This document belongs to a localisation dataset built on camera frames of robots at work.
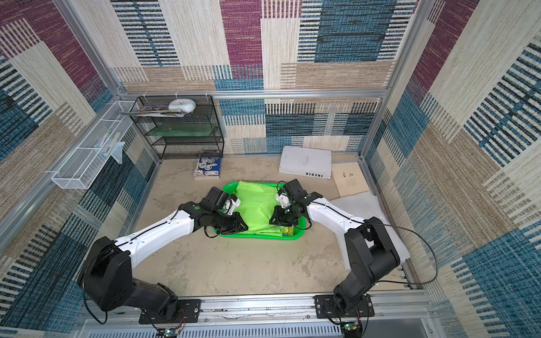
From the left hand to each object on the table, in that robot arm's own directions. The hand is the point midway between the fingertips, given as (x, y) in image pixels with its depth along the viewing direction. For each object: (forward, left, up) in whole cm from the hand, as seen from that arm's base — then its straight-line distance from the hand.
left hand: (246, 226), depth 82 cm
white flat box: (+39, -28, -6) cm, 48 cm away
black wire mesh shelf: (+49, +35, +11) cm, 61 cm away
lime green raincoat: (+12, -4, -2) cm, 12 cm away
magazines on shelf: (+43, +39, +23) cm, 63 cm away
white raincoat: (+12, -51, -6) cm, 53 cm away
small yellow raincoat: (0, -16, -6) cm, 17 cm away
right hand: (+4, -10, -2) cm, 11 cm away
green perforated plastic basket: (0, -20, -4) cm, 21 cm away
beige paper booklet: (+32, -50, -11) cm, 61 cm away
